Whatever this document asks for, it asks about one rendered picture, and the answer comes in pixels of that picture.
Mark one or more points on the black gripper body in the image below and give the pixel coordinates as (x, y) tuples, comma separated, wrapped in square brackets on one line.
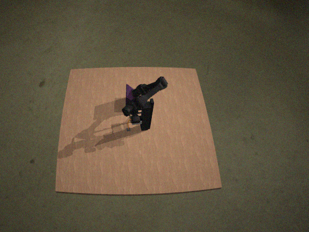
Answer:
[(135, 118)]

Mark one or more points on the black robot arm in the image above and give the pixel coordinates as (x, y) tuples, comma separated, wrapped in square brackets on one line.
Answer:
[(142, 93)]

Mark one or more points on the black power strip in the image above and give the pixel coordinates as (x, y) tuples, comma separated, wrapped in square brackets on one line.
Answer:
[(147, 115)]

